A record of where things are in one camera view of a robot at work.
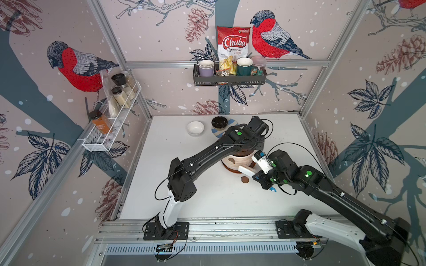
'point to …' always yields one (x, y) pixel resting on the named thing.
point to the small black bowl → (219, 122)
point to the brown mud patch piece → (244, 179)
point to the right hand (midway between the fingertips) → (253, 174)
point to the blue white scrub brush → (247, 170)
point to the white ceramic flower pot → (240, 158)
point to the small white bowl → (195, 128)
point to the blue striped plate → (231, 123)
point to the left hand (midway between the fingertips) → (262, 140)
